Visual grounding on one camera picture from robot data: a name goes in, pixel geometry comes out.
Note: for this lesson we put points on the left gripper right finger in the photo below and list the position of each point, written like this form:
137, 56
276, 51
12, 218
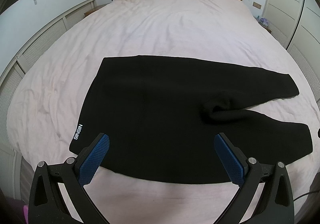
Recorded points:
275, 204

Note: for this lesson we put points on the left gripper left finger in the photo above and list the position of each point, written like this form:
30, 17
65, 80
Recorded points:
46, 203

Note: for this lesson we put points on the black pants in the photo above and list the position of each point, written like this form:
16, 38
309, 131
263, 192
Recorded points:
161, 115

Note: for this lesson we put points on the white louvered cabinet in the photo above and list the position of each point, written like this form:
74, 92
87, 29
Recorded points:
21, 63

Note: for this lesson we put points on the blue tissue pack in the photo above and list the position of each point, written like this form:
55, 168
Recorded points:
264, 22

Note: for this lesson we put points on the white wardrobe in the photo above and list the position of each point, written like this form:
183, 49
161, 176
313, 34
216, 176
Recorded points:
294, 23

